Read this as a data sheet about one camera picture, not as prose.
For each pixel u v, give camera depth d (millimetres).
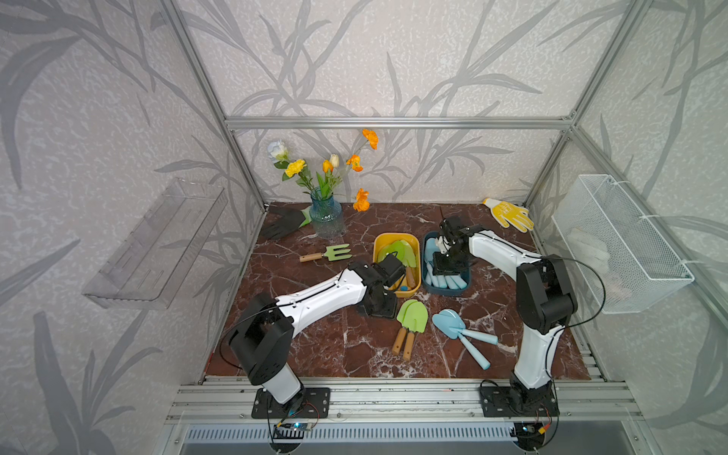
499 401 736
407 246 1040
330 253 1050
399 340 823
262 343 433
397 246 1023
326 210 1019
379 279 599
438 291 910
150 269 681
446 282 912
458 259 813
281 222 1150
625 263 605
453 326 870
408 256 1010
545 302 515
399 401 753
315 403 728
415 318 887
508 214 1185
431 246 1014
